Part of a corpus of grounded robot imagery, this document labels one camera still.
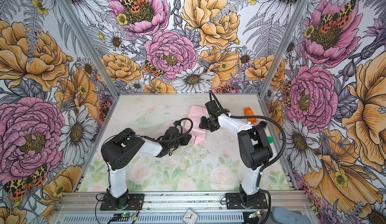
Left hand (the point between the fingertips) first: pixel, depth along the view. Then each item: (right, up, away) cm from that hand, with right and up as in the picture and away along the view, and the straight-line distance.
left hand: (190, 139), depth 97 cm
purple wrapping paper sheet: (+3, +16, +5) cm, 17 cm away
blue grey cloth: (+43, -28, -29) cm, 59 cm away
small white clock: (+1, -29, -28) cm, 41 cm away
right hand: (+8, +6, -4) cm, 11 cm away
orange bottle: (+40, +17, +9) cm, 45 cm away
